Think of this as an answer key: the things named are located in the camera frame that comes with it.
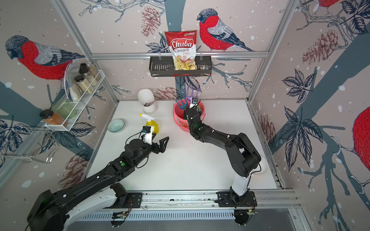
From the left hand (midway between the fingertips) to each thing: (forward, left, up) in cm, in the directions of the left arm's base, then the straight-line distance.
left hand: (164, 133), depth 77 cm
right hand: (+20, -13, 0) cm, 24 cm away
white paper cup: (+38, +20, -12) cm, 44 cm away
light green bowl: (+17, +40, -18) cm, 47 cm away
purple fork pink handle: (+22, -13, +6) cm, 26 cm away
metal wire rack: (-11, +55, +8) cm, 56 cm away
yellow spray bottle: (+14, +12, -10) cm, 21 cm away
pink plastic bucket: (+23, -6, -5) cm, 25 cm away
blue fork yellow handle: (+27, -10, -6) cm, 29 cm away
